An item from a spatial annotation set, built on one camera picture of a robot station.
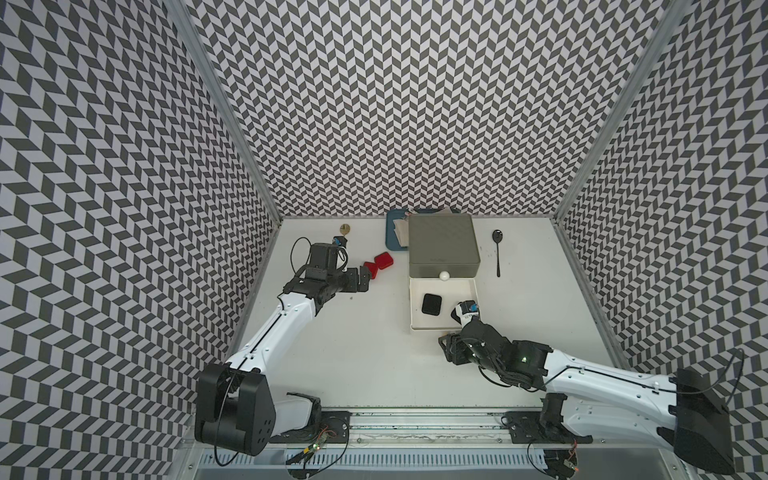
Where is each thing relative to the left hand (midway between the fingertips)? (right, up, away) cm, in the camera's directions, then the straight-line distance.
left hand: (354, 276), depth 85 cm
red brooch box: (+7, +3, +20) cm, 21 cm away
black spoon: (+50, +12, +27) cm, 58 cm away
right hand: (+26, -18, -6) cm, 32 cm away
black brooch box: (+22, -8, +1) cm, 24 cm away
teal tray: (+10, +10, +27) cm, 31 cm away
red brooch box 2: (+3, +1, +19) cm, 20 cm away
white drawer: (+29, -6, +7) cm, 31 cm away
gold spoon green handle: (-8, +15, +28) cm, 33 cm away
